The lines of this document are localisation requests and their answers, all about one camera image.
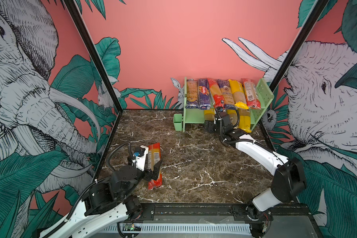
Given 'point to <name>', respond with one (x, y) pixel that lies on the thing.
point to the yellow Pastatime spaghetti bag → (238, 91)
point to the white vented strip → (185, 228)
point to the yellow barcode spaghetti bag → (244, 119)
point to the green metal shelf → (192, 116)
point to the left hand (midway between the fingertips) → (153, 156)
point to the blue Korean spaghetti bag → (227, 92)
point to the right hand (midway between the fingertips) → (209, 120)
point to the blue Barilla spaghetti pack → (204, 97)
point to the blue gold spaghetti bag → (192, 97)
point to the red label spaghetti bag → (253, 98)
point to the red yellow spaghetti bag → (153, 157)
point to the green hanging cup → (177, 120)
